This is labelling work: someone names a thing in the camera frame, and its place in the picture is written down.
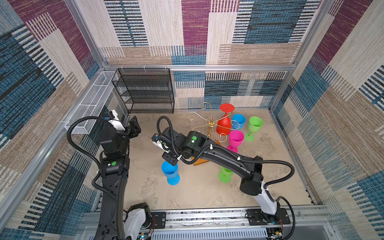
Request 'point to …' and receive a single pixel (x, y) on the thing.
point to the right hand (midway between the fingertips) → (170, 155)
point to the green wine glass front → (254, 126)
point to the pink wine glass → (236, 138)
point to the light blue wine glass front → (237, 121)
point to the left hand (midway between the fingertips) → (128, 116)
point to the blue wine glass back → (171, 172)
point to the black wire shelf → (145, 90)
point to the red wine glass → (223, 124)
